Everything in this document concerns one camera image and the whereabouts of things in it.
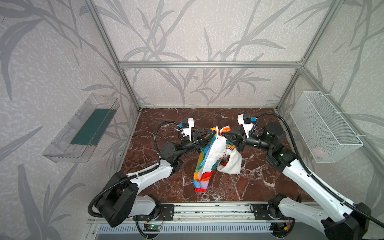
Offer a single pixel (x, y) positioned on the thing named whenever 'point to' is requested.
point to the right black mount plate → (261, 212)
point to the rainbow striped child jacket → (217, 153)
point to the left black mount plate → (166, 213)
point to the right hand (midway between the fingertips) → (224, 129)
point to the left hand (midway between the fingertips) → (217, 132)
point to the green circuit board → (154, 227)
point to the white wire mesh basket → (329, 137)
